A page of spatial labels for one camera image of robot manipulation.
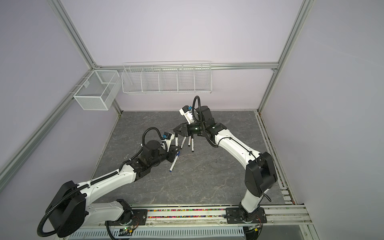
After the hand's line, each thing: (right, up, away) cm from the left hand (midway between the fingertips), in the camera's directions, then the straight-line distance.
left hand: (179, 148), depth 81 cm
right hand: (-2, +10, -4) cm, 11 cm away
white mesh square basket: (-55, +35, +15) cm, 66 cm away
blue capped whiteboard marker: (-1, -5, -7) cm, 9 cm away
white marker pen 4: (+6, -1, +20) cm, 21 cm away
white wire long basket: (-10, +47, +25) cm, 54 cm away
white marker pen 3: (+4, +2, +21) cm, 22 cm away
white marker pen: (-1, +4, -3) cm, 5 cm away
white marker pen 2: (+1, +4, +24) cm, 24 cm away
